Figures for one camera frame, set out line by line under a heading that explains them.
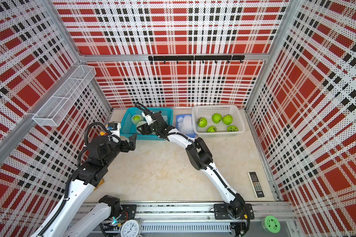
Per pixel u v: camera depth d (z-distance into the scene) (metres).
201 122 1.04
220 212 0.73
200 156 0.65
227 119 1.05
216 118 1.08
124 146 0.64
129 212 0.73
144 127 0.87
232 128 0.99
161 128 0.80
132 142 0.66
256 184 0.82
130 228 0.66
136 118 1.05
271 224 0.66
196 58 0.88
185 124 0.99
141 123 0.91
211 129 0.99
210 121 1.12
